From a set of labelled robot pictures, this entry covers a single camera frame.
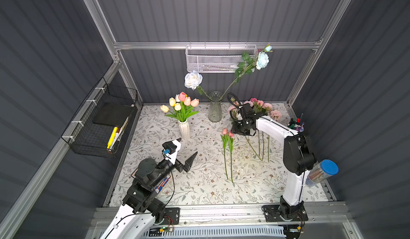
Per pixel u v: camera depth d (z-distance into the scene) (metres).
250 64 0.79
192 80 0.71
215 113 1.08
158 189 0.79
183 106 0.80
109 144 0.68
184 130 0.92
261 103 1.16
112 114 0.75
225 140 0.98
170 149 0.53
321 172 0.70
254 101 1.19
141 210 0.50
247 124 0.71
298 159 0.52
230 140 0.98
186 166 0.59
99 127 0.74
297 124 0.91
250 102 1.16
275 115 1.09
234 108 0.89
